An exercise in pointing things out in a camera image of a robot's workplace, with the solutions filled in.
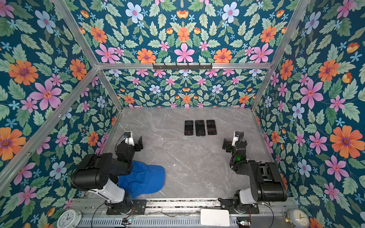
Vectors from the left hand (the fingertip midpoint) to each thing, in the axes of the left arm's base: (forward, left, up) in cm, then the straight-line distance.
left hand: (135, 133), depth 91 cm
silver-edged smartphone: (+11, -44, -11) cm, 47 cm away
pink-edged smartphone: (+8, -52, -10) cm, 54 cm away
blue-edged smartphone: (+10, -35, -10) cm, 38 cm away
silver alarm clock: (-50, -84, -5) cm, 98 cm away
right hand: (-6, -64, -4) cm, 64 cm away
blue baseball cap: (-27, -8, -7) cm, 29 cm away
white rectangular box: (-48, -45, -5) cm, 66 cm away
